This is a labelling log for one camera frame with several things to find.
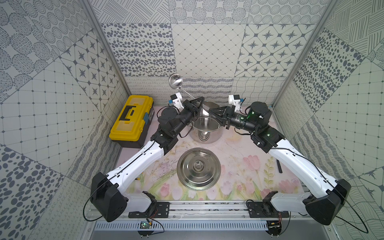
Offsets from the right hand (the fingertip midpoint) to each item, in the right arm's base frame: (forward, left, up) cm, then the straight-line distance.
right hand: (208, 113), depth 61 cm
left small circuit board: (-35, +30, -42) cm, 63 cm away
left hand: (+6, +2, +6) cm, 8 cm away
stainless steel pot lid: (-8, +4, -40) cm, 41 cm away
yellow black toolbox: (+10, +45, -23) cm, 51 cm away
